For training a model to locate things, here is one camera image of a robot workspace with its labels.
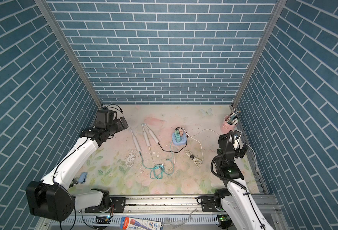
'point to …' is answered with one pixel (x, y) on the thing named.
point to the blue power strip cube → (183, 139)
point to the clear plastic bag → (175, 223)
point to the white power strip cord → (217, 132)
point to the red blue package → (130, 223)
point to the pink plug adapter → (181, 132)
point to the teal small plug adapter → (177, 137)
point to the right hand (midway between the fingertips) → (236, 139)
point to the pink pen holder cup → (226, 127)
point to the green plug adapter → (176, 132)
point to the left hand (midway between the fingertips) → (124, 123)
